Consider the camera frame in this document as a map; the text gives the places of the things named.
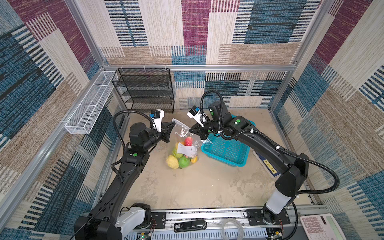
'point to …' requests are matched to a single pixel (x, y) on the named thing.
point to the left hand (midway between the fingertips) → (173, 120)
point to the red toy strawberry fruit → (188, 141)
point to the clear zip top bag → (185, 150)
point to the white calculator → (321, 227)
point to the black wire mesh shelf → (145, 88)
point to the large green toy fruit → (183, 161)
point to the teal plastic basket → (228, 150)
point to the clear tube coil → (235, 220)
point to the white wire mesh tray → (83, 118)
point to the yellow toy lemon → (194, 160)
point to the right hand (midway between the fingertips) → (193, 131)
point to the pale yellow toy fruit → (172, 162)
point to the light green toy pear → (176, 154)
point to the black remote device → (189, 225)
